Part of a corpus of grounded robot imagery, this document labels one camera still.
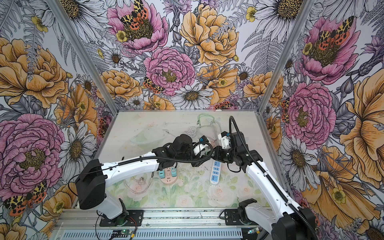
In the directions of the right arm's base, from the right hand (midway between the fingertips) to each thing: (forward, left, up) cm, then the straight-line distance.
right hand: (209, 159), depth 76 cm
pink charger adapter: (0, +23, -14) cm, 27 cm away
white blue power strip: (-1, -4, -15) cm, 15 cm away
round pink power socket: (-4, +22, -15) cm, 27 cm away
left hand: (+2, +3, 0) cm, 3 cm away
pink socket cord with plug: (-5, +37, -14) cm, 40 cm away
